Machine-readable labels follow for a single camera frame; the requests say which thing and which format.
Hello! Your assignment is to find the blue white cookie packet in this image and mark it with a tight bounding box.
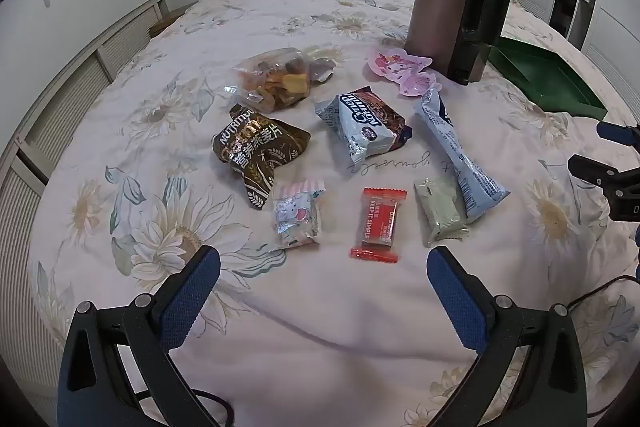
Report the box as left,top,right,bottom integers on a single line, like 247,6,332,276
314,87,414,166

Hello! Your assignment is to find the pink cartoon character packet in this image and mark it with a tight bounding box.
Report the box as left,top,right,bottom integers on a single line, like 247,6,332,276
366,47,443,98

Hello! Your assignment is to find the floral bed blanket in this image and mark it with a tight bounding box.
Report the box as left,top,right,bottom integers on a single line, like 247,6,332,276
0,0,640,427

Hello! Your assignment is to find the clear bag of dried fruit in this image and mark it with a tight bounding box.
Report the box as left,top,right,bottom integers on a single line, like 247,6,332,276
232,48,337,114

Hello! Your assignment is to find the wooden nightstand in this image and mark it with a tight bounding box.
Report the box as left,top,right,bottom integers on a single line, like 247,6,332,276
148,4,193,38

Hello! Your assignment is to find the small pale green packet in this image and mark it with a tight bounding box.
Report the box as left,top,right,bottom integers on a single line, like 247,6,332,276
413,177,471,249

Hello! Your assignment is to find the black cable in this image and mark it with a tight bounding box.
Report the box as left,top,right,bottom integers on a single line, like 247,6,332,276
565,274,640,314
135,387,236,427

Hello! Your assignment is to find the red candy packet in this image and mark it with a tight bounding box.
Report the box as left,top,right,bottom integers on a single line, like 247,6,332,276
349,188,408,264

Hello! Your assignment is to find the brown black countertop appliance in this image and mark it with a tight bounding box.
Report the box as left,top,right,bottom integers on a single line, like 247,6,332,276
404,0,521,86

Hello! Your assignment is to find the brown oatmeal packet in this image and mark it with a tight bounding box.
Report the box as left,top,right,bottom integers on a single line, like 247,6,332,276
211,103,312,211

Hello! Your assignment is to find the white slatted radiator cover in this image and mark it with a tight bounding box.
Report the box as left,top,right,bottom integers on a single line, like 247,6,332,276
0,0,168,408

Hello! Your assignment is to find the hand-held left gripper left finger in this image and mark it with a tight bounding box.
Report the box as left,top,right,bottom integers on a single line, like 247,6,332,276
57,245,222,427

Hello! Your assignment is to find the green tray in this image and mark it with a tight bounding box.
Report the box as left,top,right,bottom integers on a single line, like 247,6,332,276
487,36,609,124

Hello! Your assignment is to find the small pink striped cartoon packet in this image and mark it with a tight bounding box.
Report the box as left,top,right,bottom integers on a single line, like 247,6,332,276
272,179,327,253

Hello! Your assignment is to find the long pale blue packet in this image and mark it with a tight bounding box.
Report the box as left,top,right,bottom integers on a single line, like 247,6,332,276
419,86,512,224

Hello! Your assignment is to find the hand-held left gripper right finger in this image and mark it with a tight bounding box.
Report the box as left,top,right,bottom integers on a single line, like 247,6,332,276
426,246,601,427

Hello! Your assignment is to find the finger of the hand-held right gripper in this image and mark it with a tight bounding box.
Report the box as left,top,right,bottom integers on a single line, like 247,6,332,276
596,121,640,148
568,154,640,223

